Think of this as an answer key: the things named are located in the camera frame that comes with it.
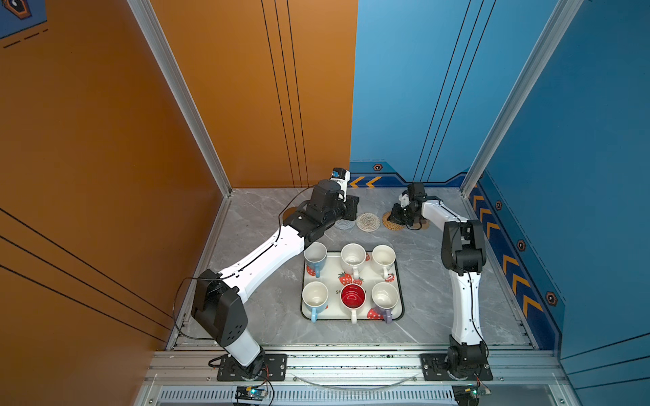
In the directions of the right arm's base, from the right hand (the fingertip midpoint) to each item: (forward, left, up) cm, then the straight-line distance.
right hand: (388, 217), depth 109 cm
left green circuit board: (-62, +47, -2) cm, 78 cm away
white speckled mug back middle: (-20, +16, +2) cm, 26 cm away
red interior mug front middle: (-36, +17, +1) cm, 40 cm away
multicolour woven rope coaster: (-2, +9, -1) cm, 9 cm away
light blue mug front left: (-36, +30, +3) cm, 47 cm away
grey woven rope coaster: (-3, +19, 0) cm, 19 cm away
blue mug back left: (-21, +30, +4) cm, 37 cm away
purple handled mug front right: (-35, +6, -1) cm, 36 cm away
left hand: (-15, +15, +29) cm, 36 cm away
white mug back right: (-22, +5, +4) cm, 23 cm away
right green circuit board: (-62, -14, -4) cm, 64 cm away
